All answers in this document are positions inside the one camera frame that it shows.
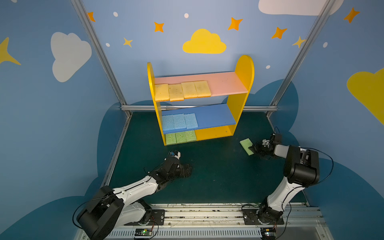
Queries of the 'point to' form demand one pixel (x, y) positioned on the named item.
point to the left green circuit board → (143, 232)
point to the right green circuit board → (268, 232)
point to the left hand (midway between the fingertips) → (186, 166)
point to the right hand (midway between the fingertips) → (249, 145)
